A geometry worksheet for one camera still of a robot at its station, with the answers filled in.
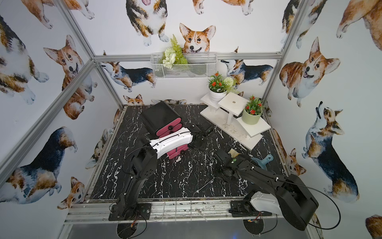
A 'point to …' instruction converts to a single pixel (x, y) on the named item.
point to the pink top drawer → (166, 129)
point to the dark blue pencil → (198, 190)
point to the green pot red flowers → (252, 112)
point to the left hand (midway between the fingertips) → (201, 144)
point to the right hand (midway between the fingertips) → (214, 175)
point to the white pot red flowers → (219, 86)
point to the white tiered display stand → (226, 116)
